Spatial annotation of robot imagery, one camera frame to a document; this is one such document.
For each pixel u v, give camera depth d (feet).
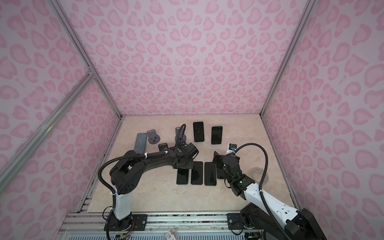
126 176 1.63
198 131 3.22
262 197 1.65
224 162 2.06
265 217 1.87
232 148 2.31
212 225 2.40
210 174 3.27
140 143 3.30
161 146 3.01
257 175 2.88
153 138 3.31
